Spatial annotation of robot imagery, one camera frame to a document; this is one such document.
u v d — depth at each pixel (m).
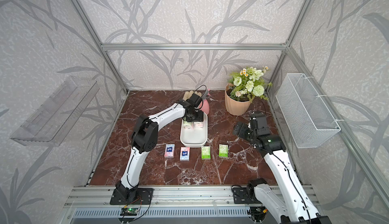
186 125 0.95
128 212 0.71
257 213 0.75
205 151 0.87
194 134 0.96
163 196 0.76
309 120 0.60
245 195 0.73
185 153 0.85
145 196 0.74
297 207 0.38
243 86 0.86
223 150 0.87
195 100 0.81
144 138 0.57
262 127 0.55
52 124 0.66
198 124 0.96
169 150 0.87
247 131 0.67
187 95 1.19
